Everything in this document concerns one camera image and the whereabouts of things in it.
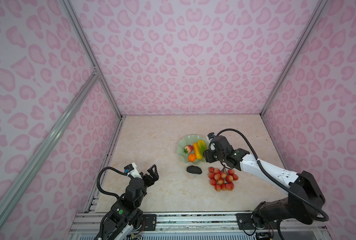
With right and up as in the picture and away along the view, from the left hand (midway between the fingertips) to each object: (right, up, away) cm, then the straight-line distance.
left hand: (151, 167), depth 78 cm
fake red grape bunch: (+39, -9, +7) cm, 40 cm away
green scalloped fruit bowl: (+21, +12, +23) cm, 33 cm away
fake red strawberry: (+20, +7, +18) cm, 27 cm away
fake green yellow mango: (+28, +9, +16) cm, 34 cm away
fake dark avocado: (+23, -4, +9) cm, 25 cm away
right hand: (+30, +7, +7) cm, 32 cm away
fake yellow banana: (+26, +4, +15) cm, 30 cm away
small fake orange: (+22, +2, +15) cm, 27 cm away
